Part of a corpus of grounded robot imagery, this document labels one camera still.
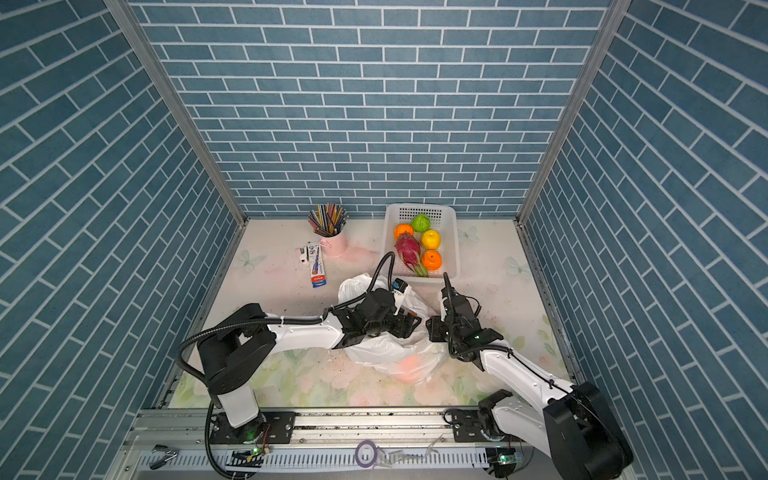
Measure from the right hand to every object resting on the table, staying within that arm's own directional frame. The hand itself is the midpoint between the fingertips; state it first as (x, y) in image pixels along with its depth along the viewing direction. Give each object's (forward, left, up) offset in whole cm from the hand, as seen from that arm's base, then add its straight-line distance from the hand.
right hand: (428, 319), depth 87 cm
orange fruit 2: (+35, +11, +2) cm, 36 cm away
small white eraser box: (+23, +46, -2) cm, 51 cm away
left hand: (-1, +4, +2) cm, 4 cm away
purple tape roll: (-33, +16, -5) cm, 38 cm away
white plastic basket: (+42, -5, +1) cm, 43 cm away
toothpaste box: (+15, +38, -3) cm, 41 cm away
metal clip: (-38, +62, -4) cm, 73 cm away
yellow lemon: (+32, 0, 0) cm, 32 cm away
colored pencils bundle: (+30, +36, +9) cm, 48 cm away
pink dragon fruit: (+25, +7, +3) cm, 26 cm away
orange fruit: (+22, -1, 0) cm, 22 cm away
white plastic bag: (-13, +4, +5) cm, 15 cm away
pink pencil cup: (+24, +33, +3) cm, 41 cm away
